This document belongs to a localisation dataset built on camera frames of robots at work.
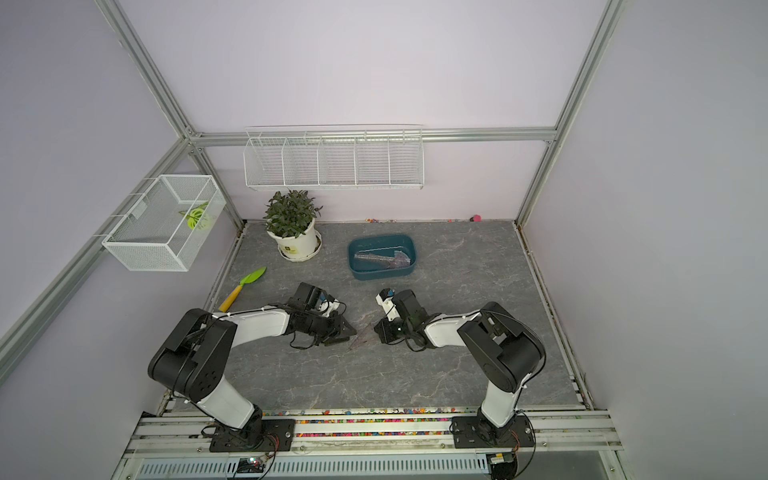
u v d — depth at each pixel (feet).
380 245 3.67
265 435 2.38
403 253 3.56
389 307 2.77
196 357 1.52
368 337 2.97
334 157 3.27
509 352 1.57
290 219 3.21
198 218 2.66
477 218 4.06
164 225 2.72
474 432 2.43
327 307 2.71
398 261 3.55
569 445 2.41
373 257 3.56
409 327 2.41
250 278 3.35
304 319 2.45
